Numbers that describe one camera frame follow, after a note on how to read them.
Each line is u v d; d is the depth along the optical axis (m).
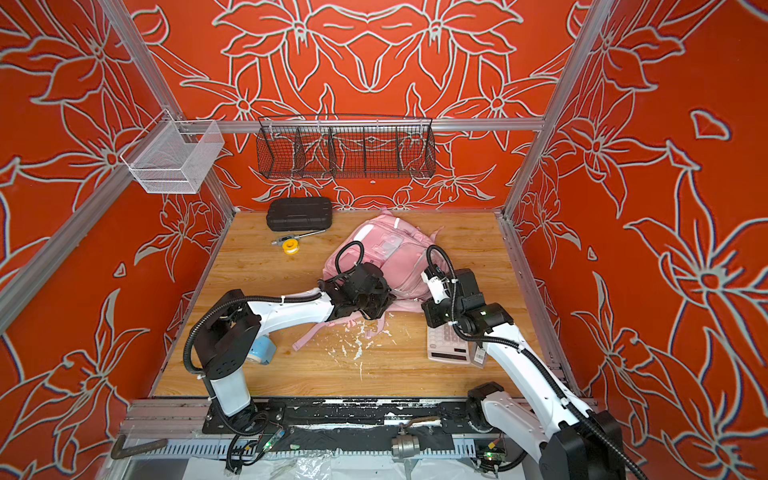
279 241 1.09
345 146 0.99
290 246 1.07
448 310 0.67
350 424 0.73
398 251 1.01
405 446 0.66
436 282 0.71
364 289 0.68
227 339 0.47
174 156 0.92
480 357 0.81
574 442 0.37
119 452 0.68
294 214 1.11
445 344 0.83
